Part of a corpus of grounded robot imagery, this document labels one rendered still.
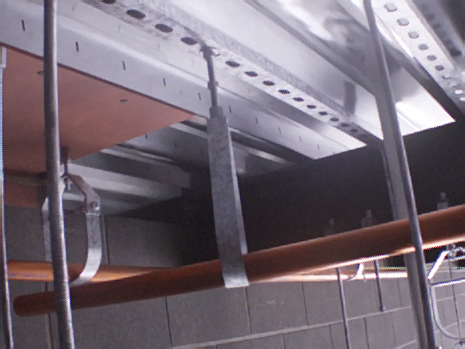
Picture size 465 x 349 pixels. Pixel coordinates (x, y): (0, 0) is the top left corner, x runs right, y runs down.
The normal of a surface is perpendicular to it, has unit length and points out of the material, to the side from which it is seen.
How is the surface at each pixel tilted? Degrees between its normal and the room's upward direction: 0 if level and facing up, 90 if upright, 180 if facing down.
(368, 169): 90
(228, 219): 74
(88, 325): 90
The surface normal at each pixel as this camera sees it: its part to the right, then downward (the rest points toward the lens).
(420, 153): -0.54, -0.14
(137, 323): 0.83, -0.23
